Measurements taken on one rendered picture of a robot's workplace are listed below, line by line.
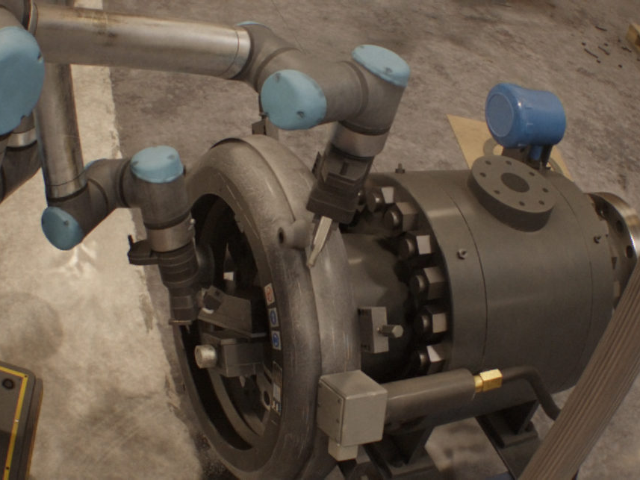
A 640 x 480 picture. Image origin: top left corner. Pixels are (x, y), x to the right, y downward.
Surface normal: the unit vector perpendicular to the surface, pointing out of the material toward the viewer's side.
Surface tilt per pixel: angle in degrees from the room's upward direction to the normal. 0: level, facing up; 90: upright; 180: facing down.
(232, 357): 54
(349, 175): 4
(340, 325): 48
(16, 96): 83
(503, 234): 22
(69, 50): 101
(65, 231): 94
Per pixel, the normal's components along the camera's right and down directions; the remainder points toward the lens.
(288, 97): -0.70, 0.30
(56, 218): -0.38, 0.55
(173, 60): 0.47, 0.77
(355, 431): 0.46, 0.29
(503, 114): -0.89, 0.08
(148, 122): 0.23, -0.77
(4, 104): 0.66, 0.47
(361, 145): 0.07, 0.69
